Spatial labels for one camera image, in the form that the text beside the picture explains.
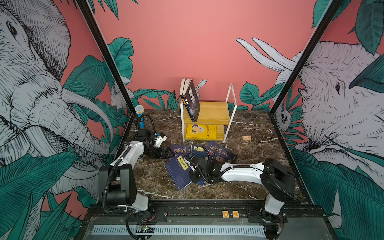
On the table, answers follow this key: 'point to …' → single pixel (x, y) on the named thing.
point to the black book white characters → (189, 98)
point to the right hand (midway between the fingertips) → (187, 172)
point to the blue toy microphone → (139, 110)
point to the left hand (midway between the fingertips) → (167, 152)
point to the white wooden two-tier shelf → (214, 121)
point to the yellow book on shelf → (202, 131)
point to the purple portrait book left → (182, 149)
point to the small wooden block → (246, 138)
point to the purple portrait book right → (220, 154)
